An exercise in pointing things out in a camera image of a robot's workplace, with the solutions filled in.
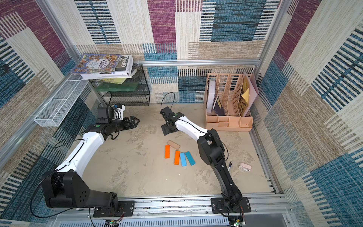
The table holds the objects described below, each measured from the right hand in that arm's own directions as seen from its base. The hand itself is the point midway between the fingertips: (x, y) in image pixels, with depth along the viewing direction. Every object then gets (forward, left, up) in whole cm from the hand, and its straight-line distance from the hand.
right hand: (169, 129), depth 97 cm
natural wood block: (-8, -2, -6) cm, 10 cm away
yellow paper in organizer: (+13, -49, +18) cm, 54 cm away
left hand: (-3, +20, +14) cm, 25 cm away
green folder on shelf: (+24, +42, +18) cm, 51 cm away
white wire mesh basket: (-9, +54, +28) cm, 62 cm away
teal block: (-17, -13, -7) cm, 23 cm away
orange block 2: (-17, -5, -6) cm, 19 cm away
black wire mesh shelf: (+36, +27, -2) cm, 45 cm away
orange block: (-12, +2, -7) cm, 14 cm away
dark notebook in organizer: (+17, -35, +3) cm, 39 cm away
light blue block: (-19, -9, -6) cm, 22 cm away
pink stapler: (-25, -45, -4) cm, 52 cm away
